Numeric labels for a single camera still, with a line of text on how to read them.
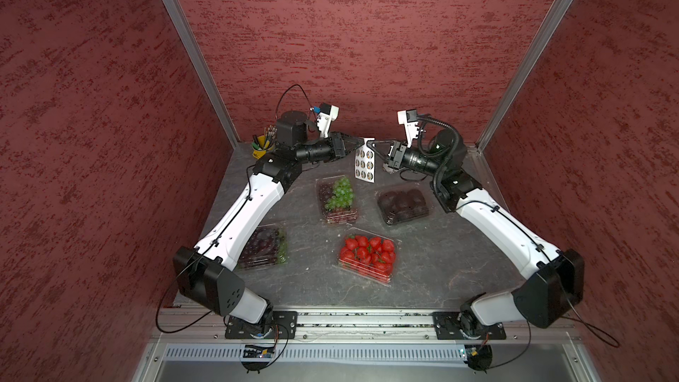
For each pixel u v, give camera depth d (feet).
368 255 2.74
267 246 2.68
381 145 2.14
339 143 2.00
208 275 1.30
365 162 2.22
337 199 3.10
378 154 2.12
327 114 2.07
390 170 1.98
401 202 3.17
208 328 2.46
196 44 2.89
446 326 2.41
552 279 1.31
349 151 2.09
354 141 2.19
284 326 2.42
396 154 1.95
